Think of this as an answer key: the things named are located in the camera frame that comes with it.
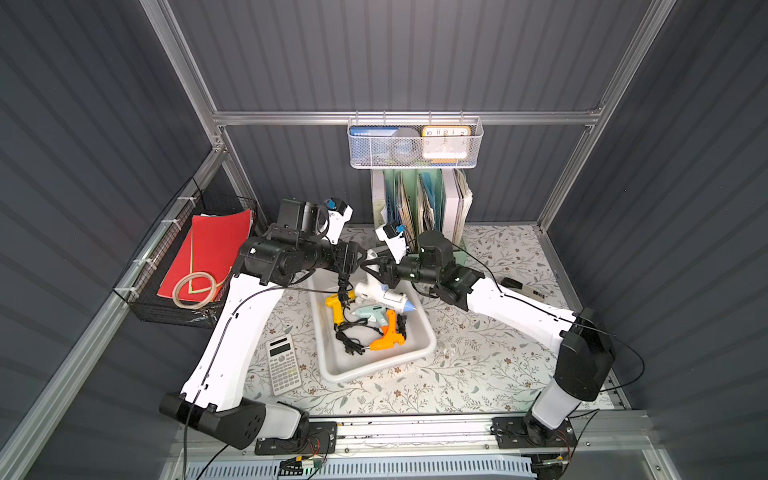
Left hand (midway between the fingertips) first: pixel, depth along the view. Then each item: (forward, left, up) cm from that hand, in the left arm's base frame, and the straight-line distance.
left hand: (350, 249), depth 67 cm
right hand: (+2, -5, -5) cm, 7 cm away
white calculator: (-14, +22, -34) cm, 43 cm away
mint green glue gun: (+1, -4, -32) cm, 33 cm away
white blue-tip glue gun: (-4, -5, -11) cm, 13 cm away
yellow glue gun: (+3, +8, -33) cm, 34 cm away
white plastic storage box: (-14, +6, -35) cm, 38 cm away
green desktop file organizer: (+33, -20, -14) cm, 41 cm away
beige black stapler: (+8, -53, -31) cm, 61 cm away
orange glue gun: (-7, -9, -30) cm, 32 cm away
